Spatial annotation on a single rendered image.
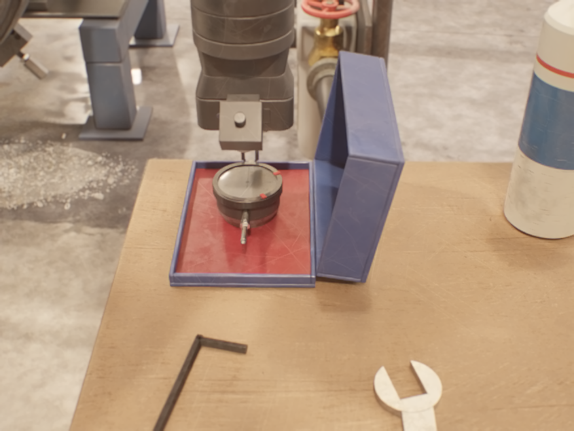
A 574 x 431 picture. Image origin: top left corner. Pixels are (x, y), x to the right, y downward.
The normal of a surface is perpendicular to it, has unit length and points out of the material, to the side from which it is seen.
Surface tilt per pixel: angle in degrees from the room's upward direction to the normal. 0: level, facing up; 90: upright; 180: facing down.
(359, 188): 90
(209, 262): 0
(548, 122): 90
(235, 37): 90
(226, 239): 0
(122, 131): 0
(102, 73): 90
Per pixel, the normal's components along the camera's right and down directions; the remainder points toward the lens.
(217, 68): -0.01, 0.71
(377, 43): -0.27, 0.57
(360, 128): 0.18, -0.79
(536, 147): -0.81, 0.35
